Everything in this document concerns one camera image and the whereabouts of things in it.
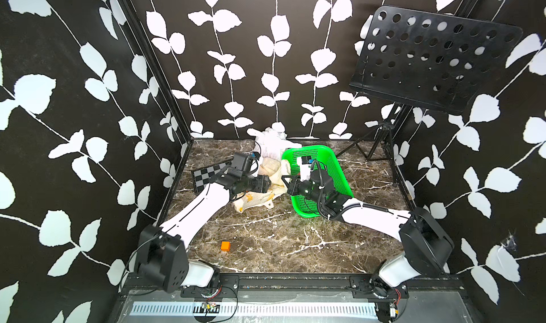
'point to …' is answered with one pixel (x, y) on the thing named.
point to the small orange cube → (225, 246)
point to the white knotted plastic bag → (271, 142)
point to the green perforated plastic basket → (305, 207)
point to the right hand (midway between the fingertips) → (280, 175)
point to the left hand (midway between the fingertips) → (265, 178)
